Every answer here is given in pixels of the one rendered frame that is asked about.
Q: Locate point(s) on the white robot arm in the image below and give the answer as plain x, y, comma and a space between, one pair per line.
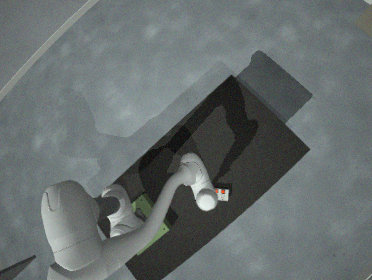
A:
70, 216

